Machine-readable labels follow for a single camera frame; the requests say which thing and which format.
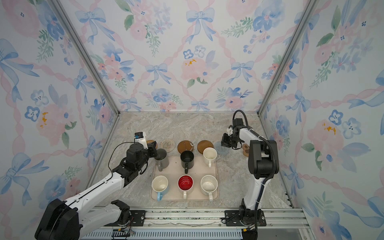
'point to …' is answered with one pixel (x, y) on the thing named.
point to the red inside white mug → (185, 183)
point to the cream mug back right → (209, 155)
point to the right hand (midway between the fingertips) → (222, 143)
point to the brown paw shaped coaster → (246, 149)
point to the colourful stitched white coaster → (167, 144)
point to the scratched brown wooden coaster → (185, 145)
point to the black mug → (187, 158)
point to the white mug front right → (208, 184)
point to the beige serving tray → (174, 170)
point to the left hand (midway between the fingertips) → (156, 141)
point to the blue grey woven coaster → (221, 150)
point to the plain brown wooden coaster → (203, 144)
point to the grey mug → (162, 159)
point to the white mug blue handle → (160, 184)
